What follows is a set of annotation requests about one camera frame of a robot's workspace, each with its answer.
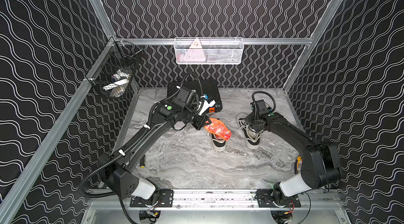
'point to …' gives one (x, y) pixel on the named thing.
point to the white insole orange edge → (218, 128)
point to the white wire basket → (214, 51)
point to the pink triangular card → (195, 55)
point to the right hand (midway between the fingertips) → (247, 119)
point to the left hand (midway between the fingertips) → (209, 118)
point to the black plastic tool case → (208, 87)
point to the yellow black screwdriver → (142, 161)
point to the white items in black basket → (119, 81)
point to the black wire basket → (111, 75)
